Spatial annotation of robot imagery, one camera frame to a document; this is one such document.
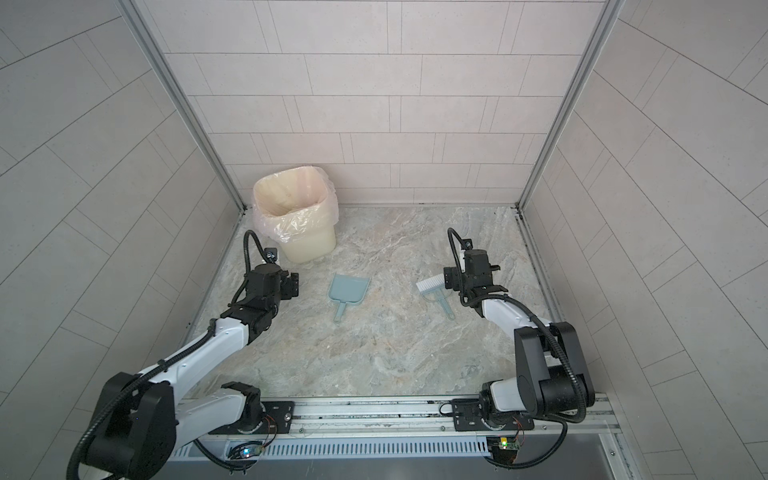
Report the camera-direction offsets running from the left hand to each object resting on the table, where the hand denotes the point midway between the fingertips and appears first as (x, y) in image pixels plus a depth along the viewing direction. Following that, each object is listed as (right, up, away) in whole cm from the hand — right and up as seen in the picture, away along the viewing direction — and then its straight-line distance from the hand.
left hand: (285, 268), depth 87 cm
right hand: (+53, 0, +6) cm, 53 cm away
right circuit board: (+57, -39, -19) cm, 72 cm away
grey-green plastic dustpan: (+17, -8, +7) cm, 20 cm away
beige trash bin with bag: (-2, +19, +15) cm, 24 cm away
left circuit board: (0, -37, -21) cm, 43 cm away
